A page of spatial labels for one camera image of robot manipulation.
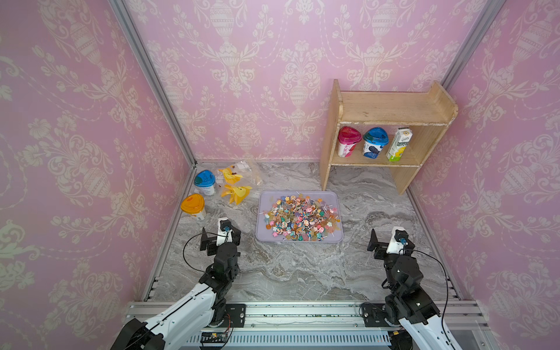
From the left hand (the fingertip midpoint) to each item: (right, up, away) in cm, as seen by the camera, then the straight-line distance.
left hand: (218, 228), depth 82 cm
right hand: (+63, -1, -4) cm, 63 cm away
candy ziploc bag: (+3, +22, +26) cm, 34 cm away
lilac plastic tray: (+16, +9, +24) cm, 30 cm away
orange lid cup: (-14, +8, +11) cm, 20 cm away
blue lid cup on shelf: (+61, +35, +5) cm, 71 cm away
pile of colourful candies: (+32, +2, +12) cm, 34 cm away
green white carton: (+70, +35, +1) cm, 79 cm away
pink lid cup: (+51, +35, +5) cm, 62 cm away
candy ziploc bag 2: (+3, +11, +17) cm, 21 cm away
